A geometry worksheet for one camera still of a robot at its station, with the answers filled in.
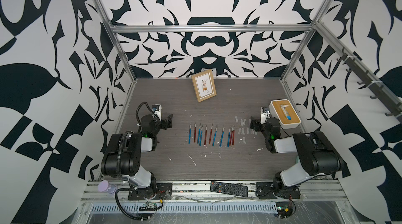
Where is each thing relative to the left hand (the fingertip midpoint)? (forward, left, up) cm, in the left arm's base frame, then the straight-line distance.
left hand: (161, 111), depth 94 cm
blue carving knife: (-11, -22, -8) cm, 26 cm away
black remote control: (-40, -35, -6) cm, 54 cm away
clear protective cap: (-6, -48, -6) cm, 49 cm away
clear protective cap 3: (-11, -46, -7) cm, 48 cm away
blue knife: (-11, -17, -8) cm, 22 cm away
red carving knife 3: (-13, -42, -8) cm, 45 cm away
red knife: (-11, -19, -7) cm, 23 cm away
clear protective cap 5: (-12, -53, -6) cm, 55 cm away
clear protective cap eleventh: (-3, -46, -7) cm, 46 cm away
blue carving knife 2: (-13, -31, -7) cm, 35 cm away
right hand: (-3, -59, -1) cm, 59 cm away
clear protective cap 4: (-11, -48, -7) cm, 50 cm away
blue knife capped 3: (-15, -39, -7) cm, 42 cm away
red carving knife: (-16, -25, -8) cm, 31 cm away
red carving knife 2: (-14, -40, -7) cm, 43 cm away
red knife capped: (-11, -29, -8) cm, 32 cm away
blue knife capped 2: (-14, -35, -7) cm, 39 cm away
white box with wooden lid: (-1, -74, -1) cm, 74 cm away
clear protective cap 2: (-17, -47, -6) cm, 51 cm away
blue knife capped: (-12, -23, -8) cm, 27 cm away
